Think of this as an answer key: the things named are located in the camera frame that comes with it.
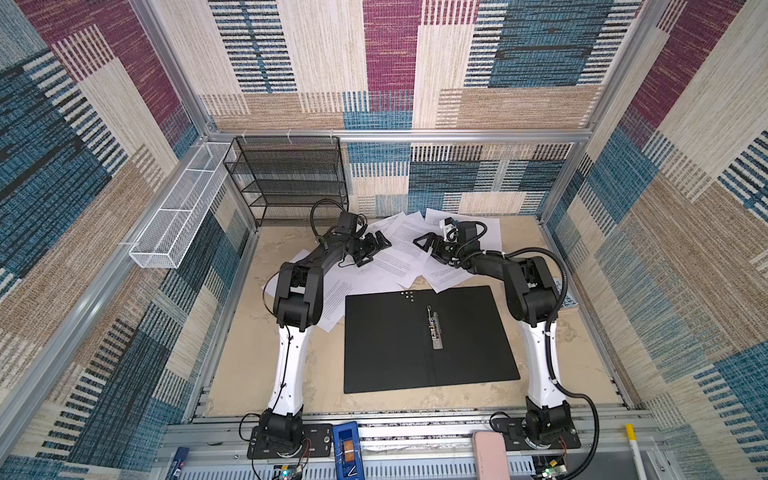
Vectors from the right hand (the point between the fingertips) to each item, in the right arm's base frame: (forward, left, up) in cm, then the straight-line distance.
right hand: (420, 246), depth 106 cm
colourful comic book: (-22, -44, -2) cm, 49 cm away
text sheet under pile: (-9, -7, -5) cm, 12 cm away
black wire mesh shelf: (+22, +48, +14) cm, 54 cm away
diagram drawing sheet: (+14, +8, -5) cm, 17 cm away
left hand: (-1, +12, -1) cm, 12 cm away
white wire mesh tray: (-3, +78, +15) cm, 79 cm away
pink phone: (-61, -10, -2) cm, 62 cm away
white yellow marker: (-58, -46, -4) cm, 74 cm away
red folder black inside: (-31, +1, -5) cm, 32 cm away
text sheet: (+9, -30, -9) cm, 32 cm away
